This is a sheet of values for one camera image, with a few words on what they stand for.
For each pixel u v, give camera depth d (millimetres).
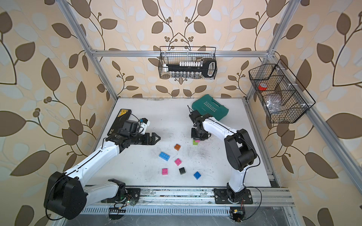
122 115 1072
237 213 719
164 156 869
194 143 932
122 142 587
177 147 912
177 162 852
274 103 697
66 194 397
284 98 728
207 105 1089
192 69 844
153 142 734
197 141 909
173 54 912
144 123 759
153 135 755
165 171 820
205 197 753
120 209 736
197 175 805
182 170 821
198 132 778
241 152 482
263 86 806
